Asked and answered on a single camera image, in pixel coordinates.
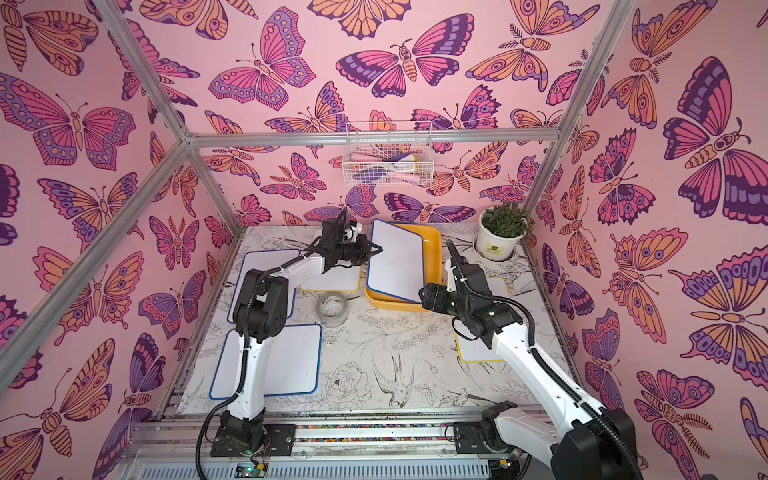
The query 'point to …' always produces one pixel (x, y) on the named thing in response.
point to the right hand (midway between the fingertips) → (431, 291)
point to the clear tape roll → (332, 309)
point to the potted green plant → (500, 227)
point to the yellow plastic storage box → (432, 270)
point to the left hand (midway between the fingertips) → (387, 248)
